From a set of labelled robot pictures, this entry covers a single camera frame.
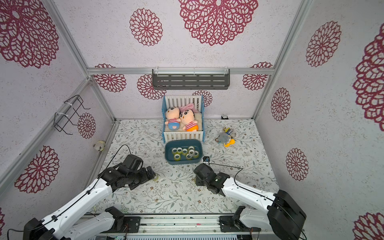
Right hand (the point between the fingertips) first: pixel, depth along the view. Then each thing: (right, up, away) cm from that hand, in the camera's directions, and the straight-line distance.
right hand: (203, 177), depth 85 cm
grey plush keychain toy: (+16, +22, +16) cm, 31 cm away
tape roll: (-26, -1, +2) cm, 27 cm away
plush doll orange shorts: (-10, +35, +18) cm, 41 cm away
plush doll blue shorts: (-20, +38, +21) cm, 48 cm away
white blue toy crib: (-2, +48, +28) cm, 56 cm away
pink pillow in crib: (-9, +45, +28) cm, 54 cm away
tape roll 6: (-16, +9, +13) cm, 22 cm away
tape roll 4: (-11, +13, +16) cm, 23 cm away
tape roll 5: (-7, +15, +18) cm, 24 cm away
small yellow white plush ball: (-70, +16, +18) cm, 74 cm away
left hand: (-29, +1, -5) cm, 30 cm away
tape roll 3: (-15, +14, +15) cm, 25 cm away
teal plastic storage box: (-12, +18, +16) cm, 27 cm away
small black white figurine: (+21, +38, +40) cm, 59 cm away
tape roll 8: (-4, +11, +13) cm, 18 cm away
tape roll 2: (-18, +13, +16) cm, 28 cm away
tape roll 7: (-8, +10, +13) cm, 18 cm away
